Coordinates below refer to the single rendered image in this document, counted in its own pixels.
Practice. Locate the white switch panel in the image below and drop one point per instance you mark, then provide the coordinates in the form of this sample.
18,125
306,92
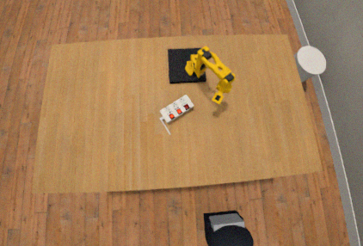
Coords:
175,109

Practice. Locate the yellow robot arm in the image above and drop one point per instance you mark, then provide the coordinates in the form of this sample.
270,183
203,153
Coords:
199,66

